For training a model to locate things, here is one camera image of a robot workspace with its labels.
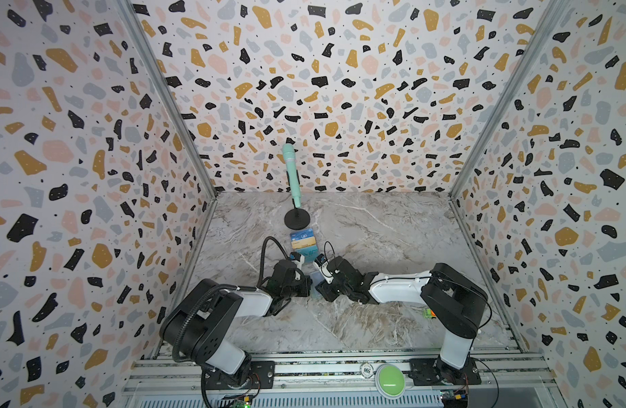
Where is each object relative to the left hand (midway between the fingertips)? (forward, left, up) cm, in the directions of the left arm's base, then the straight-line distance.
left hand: (317, 278), depth 91 cm
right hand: (-1, -1, +1) cm, 2 cm away
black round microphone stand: (+30, +9, -3) cm, 32 cm away
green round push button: (-31, -21, 0) cm, 37 cm away
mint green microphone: (+34, +10, +29) cm, 45 cm away
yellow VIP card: (+14, +5, +2) cm, 15 cm away
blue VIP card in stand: (+18, +6, +2) cm, 19 cm away
